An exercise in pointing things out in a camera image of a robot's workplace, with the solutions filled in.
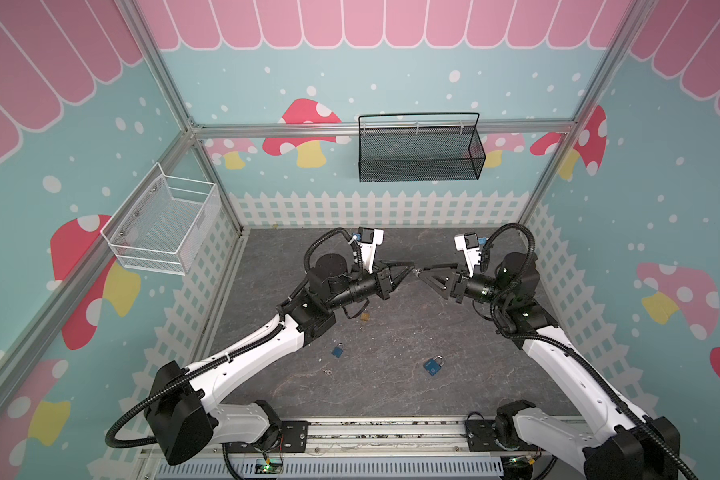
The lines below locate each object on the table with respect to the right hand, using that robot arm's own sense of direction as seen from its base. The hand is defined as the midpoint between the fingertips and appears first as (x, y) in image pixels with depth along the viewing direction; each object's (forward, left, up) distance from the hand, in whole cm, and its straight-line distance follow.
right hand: (423, 274), depth 67 cm
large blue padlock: (-10, -6, -32) cm, 34 cm away
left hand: (-1, +3, +2) cm, 4 cm away
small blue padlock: (-5, +22, -32) cm, 39 cm away
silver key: (-1, +2, +2) cm, 3 cm away
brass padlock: (+7, +14, -32) cm, 36 cm away
